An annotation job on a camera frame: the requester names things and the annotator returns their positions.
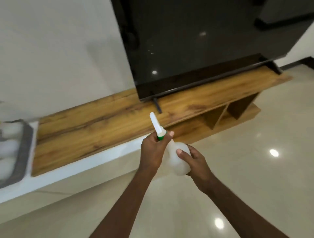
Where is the person's left forearm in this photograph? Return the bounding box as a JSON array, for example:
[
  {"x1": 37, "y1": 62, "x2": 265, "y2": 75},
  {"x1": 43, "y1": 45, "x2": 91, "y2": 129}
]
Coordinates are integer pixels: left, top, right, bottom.
[{"x1": 89, "y1": 169, "x2": 157, "y2": 238}]

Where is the wooden cabinet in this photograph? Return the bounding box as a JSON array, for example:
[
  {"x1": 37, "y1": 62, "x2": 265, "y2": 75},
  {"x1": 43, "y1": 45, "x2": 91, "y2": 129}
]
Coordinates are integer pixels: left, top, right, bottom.
[{"x1": 31, "y1": 66, "x2": 294, "y2": 178}]

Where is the black television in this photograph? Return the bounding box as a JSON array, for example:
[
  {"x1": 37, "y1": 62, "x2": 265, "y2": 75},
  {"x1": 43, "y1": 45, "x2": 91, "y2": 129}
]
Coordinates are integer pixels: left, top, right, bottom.
[{"x1": 110, "y1": 0, "x2": 314, "y2": 114}]

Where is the white nozzle green trigger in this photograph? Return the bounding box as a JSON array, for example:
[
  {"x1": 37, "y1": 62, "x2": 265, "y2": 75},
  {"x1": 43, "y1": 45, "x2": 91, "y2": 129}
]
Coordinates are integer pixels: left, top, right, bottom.
[{"x1": 149, "y1": 112, "x2": 167, "y2": 142}]

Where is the grey plastic basket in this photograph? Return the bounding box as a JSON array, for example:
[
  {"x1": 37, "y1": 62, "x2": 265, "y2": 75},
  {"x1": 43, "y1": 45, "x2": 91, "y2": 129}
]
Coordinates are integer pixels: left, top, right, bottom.
[{"x1": 0, "y1": 119, "x2": 34, "y2": 189}]

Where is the person's right hand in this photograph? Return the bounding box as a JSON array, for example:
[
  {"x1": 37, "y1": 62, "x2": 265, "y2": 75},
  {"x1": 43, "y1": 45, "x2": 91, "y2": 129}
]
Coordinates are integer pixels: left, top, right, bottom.
[{"x1": 176, "y1": 144, "x2": 217, "y2": 195}]

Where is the black baseboard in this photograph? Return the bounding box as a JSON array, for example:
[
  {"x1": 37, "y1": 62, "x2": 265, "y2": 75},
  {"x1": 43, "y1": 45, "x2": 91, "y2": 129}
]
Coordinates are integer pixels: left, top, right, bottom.
[{"x1": 279, "y1": 56, "x2": 314, "y2": 71}]

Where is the person's right forearm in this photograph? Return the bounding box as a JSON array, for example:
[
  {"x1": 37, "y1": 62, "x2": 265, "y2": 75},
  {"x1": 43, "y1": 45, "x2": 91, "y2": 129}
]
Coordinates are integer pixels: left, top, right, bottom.
[{"x1": 202, "y1": 178, "x2": 290, "y2": 238}]

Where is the person's left hand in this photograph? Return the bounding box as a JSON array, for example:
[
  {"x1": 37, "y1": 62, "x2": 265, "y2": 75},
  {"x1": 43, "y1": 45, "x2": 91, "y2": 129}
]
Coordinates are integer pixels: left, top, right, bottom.
[{"x1": 140, "y1": 130, "x2": 175, "y2": 178}]

